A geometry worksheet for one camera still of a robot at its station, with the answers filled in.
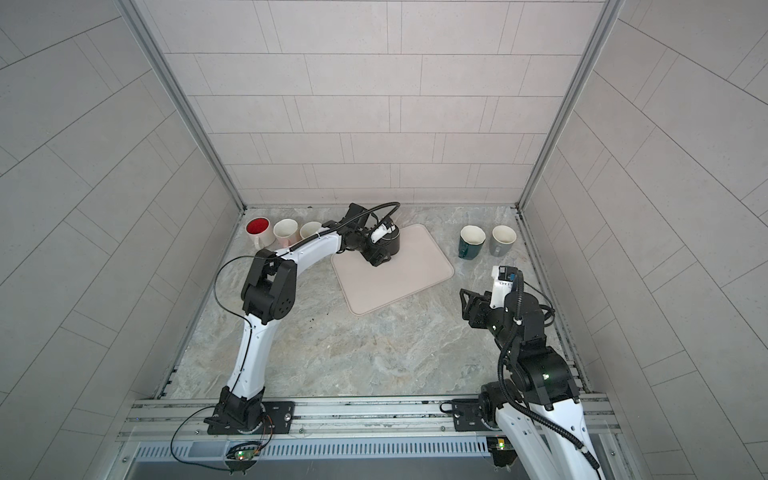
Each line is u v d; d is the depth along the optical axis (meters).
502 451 0.68
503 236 0.99
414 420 0.71
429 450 1.45
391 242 0.96
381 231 0.89
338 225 0.73
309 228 0.97
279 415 0.71
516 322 0.47
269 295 0.57
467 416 0.71
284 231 0.98
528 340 0.48
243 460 0.64
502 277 0.58
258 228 1.01
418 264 0.99
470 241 0.94
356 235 0.78
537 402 0.43
